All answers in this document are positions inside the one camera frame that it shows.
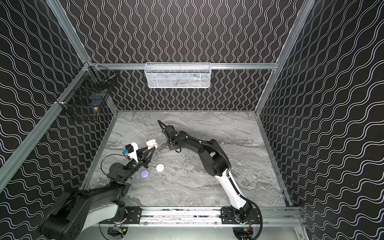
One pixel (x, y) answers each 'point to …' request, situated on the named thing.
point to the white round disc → (160, 167)
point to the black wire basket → (88, 88)
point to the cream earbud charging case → (151, 143)
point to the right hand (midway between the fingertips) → (176, 144)
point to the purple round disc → (144, 174)
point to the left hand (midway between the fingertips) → (156, 148)
